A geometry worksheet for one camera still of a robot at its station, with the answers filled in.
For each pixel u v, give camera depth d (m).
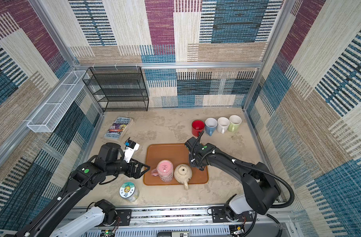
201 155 0.60
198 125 1.02
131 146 0.64
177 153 0.98
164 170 0.76
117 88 1.10
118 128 1.06
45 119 0.70
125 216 0.73
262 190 0.42
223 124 1.01
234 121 1.02
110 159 0.55
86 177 0.48
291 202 0.41
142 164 0.63
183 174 0.78
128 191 0.74
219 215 0.73
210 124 1.04
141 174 0.63
